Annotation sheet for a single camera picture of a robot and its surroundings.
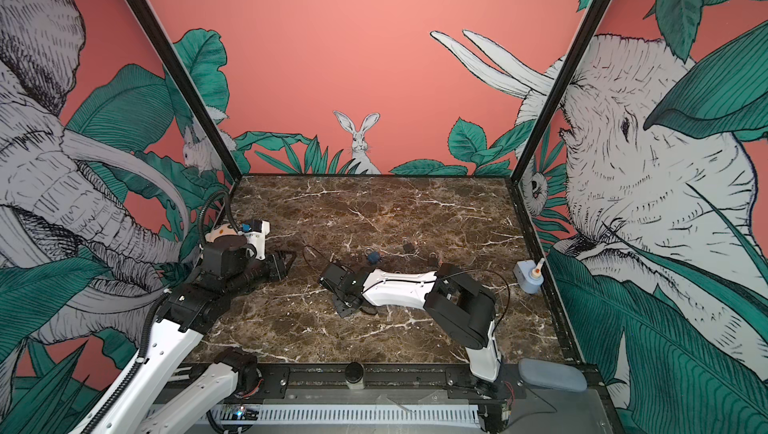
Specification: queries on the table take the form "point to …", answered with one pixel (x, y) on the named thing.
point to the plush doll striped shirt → (220, 229)
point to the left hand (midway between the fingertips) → (292, 251)
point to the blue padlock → (373, 257)
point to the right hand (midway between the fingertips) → (342, 300)
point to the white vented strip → (448, 414)
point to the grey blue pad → (551, 375)
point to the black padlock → (408, 248)
